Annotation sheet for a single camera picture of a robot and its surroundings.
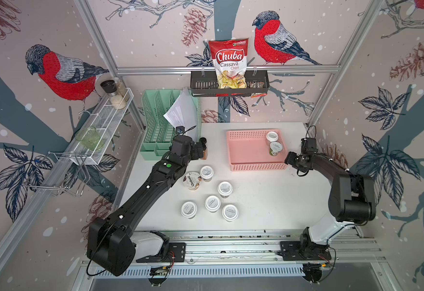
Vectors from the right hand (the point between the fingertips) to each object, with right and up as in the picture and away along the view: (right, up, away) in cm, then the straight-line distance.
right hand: (289, 159), depth 97 cm
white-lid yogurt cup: (-45, -6, -6) cm, 46 cm away
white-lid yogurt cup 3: (-7, +13, +10) cm, 17 cm away
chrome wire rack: (-92, 0, -36) cm, 99 cm away
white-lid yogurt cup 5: (-52, -21, -17) cm, 59 cm away
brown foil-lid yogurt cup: (-53, -10, -7) cm, 54 cm away
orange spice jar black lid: (-47, +2, +6) cm, 47 cm away
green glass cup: (-92, +12, -25) cm, 96 cm away
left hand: (-50, +10, -17) cm, 54 cm away
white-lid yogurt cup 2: (-36, -13, -12) cm, 40 cm away
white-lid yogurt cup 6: (-34, -22, -19) cm, 45 cm away
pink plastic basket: (-20, +4, +12) cm, 23 cm away
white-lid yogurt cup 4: (-42, -19, -16) cm, 49 cm away
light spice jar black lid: (-48, +11, +4) cm, 49 cm away
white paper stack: (-58, +25, -2) cm, 63 cm away
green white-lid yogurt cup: (-7, +6, +4) cm, 10 cm away
